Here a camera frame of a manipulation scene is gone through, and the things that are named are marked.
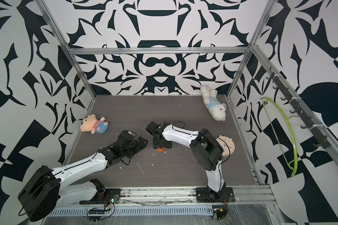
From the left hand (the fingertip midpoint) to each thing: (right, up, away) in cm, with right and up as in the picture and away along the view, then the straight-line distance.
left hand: (144, 142), depth 85 cm
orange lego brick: (+11, -6, +5) cm, 14 cm away
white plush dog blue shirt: (+48, +20, +14) cm, 54 cm away
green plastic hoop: (+66, +3, -28) cm, 72 cm away
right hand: (+9, -3, +5) cm, 11 cm away
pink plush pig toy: (-36, +10, +8) cm, 39 cm away
